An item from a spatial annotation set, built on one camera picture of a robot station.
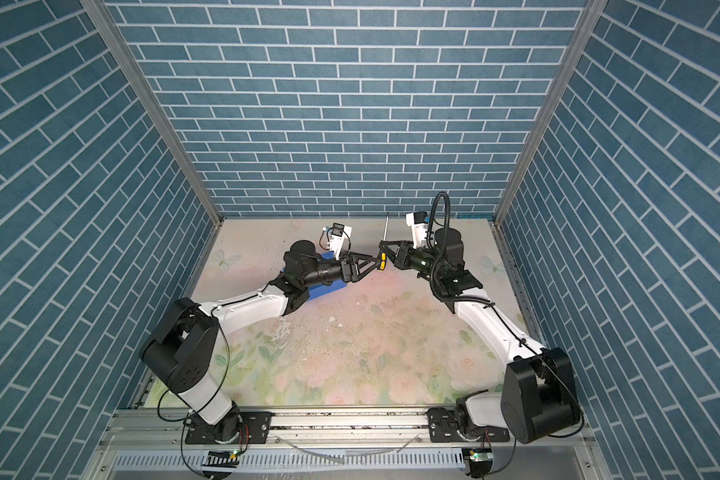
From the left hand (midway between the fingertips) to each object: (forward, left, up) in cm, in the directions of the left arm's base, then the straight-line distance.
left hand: (375, 263), depth 76 cm
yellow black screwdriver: (+1, -2, +1) cm, 3 cm away
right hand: (+4, -1, +3) cm, 5 cm away
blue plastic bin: (-5, +13, -3) cm, 14 cm away
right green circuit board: (-40, -26, -29) cm, 56 cm away
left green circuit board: (-39, +38, -29) cm, 62 cm away
